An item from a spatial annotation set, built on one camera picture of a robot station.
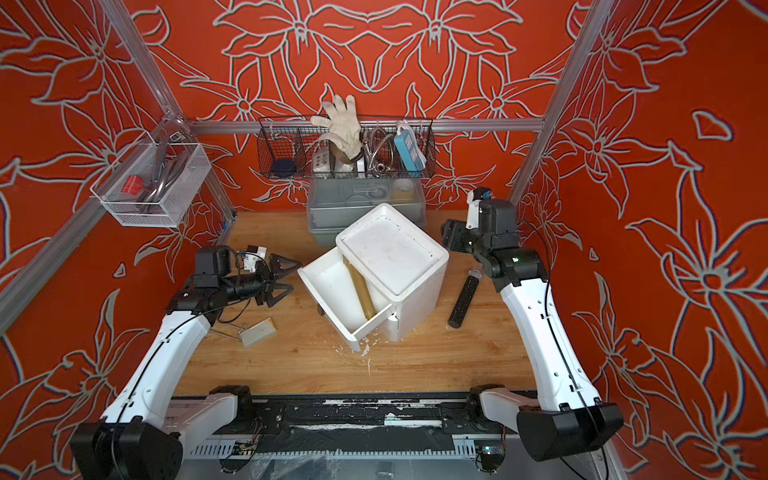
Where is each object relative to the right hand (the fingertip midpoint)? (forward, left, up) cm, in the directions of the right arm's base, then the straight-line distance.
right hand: (448, 225), depth 72 cm
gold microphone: (-14, +20, -15) cm, 29 cm away
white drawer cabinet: (-4, +16, -10) cm, 20 cm away
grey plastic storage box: (+22, +32, -12) cm, 41 cm away
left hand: (-9, +38, -8) cm, 40 cm away
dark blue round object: (+36, +52, -9) cm, 64 cm away
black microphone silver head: (-3, -10, -32) cm, 33 cm away
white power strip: (+30, +37, -2) cm, 48 cm away
